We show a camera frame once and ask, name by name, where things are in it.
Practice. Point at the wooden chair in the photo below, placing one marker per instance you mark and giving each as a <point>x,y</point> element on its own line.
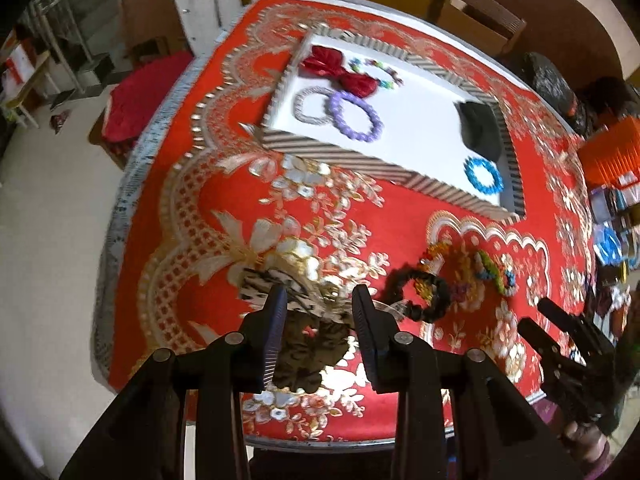
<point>480,15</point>

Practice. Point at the red cushioned stool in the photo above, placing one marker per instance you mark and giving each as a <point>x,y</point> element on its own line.
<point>145,100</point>

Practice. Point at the red floral tablecloth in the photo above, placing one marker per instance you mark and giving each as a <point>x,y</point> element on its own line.
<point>240,210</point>

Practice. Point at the black plastic bag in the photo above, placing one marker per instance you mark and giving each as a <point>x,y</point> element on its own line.
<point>550,87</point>

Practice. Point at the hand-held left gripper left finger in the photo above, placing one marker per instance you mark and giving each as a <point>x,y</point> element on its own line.
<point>274,345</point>

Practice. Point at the red bow hair clip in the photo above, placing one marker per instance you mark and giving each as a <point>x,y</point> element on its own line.
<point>322,60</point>
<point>359,84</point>

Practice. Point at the clear plastic hair clip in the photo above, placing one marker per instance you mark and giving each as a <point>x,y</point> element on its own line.
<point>390,310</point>

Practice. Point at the leopard print scrunchie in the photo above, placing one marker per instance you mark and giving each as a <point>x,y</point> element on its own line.
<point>265,285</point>

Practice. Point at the blue plastic packet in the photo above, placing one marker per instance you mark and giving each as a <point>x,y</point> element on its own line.
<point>609,250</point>

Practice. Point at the black scrunchie with coloured beads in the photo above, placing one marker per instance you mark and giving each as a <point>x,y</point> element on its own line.
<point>417,294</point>

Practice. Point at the metal rack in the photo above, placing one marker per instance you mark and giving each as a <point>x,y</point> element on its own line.
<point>55,40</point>

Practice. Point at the orange plastic basket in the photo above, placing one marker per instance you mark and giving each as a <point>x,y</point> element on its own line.
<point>615,155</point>

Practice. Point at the white tray with striped rim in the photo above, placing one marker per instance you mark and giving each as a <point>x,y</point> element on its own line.
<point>410,125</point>

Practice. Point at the brown scrunchie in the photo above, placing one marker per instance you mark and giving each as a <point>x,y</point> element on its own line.
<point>312,355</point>

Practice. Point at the black cloth scrunchie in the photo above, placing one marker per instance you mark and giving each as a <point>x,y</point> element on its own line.
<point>481,127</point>

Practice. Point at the person's right hand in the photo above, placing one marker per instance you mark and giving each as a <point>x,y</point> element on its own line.
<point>585,442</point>

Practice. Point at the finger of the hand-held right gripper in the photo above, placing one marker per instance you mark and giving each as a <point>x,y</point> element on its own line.
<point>562,317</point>
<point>537,342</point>

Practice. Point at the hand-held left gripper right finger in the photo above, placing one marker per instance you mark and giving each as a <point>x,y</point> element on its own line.
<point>369,342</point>

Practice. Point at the cardboard box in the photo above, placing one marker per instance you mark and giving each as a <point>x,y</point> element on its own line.
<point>147,10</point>

